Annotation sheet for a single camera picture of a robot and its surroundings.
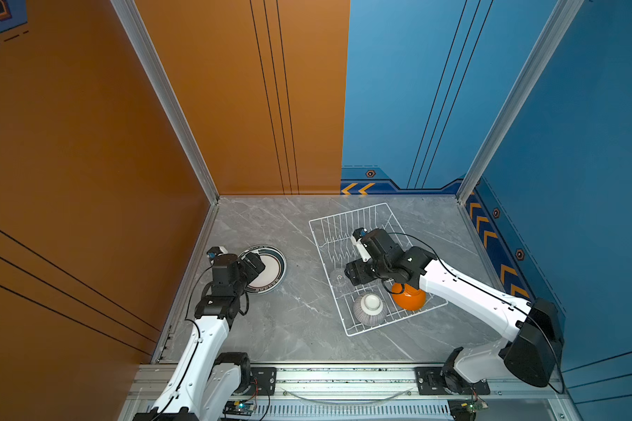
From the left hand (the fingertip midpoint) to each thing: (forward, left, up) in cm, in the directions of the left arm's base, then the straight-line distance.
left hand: (250, 259), depth 82 cm
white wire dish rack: (+18, -27, -11) cm, 34 cm away
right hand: (-3, -32, +1) cm, 32 cm away
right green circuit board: (-37, -62, -16) cm, 74 cm away
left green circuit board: (-37, -1, -16) cm, 40 cm away
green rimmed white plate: (+12, -1, -12) cm, 17 cm away
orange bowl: (-9, -51, -9) cm, 53 cm away
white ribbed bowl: (-13, -38, -7) cm, 40 cm away
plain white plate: (+2, -4, -13) cm, 13 cm away
